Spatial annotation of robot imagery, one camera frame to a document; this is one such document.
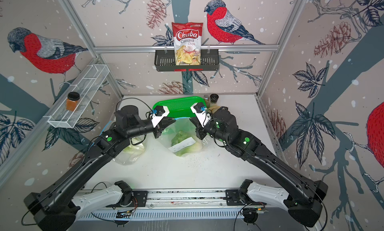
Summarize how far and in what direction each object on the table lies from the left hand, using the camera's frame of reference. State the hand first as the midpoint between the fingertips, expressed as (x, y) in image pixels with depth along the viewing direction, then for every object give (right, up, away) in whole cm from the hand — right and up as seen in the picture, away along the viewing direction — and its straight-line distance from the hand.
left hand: (174, 115), depth 64 cm
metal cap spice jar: (+17, +9, +42) cm, 47 cm away
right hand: (+8, -1, 0) cm, 8 cm away
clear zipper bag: (+5, -6, +12) cm, 15 cm away
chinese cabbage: (+8, -18, +13) cm, 24 cm away
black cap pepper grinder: (+22, +10, +40) cm, 47 cm away
